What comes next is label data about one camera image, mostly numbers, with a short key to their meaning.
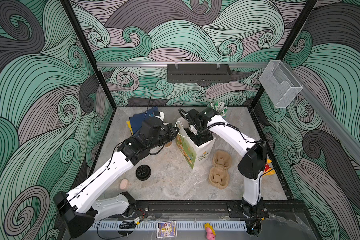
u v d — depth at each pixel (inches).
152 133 19.2
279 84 31.3
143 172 33.0
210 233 25.4
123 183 31.3
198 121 23.2
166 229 26.4
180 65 37.0
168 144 37.6
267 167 32.2
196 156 29.4
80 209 14.6
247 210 25.1
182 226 27.4
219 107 37.5
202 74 37.4
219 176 32.1
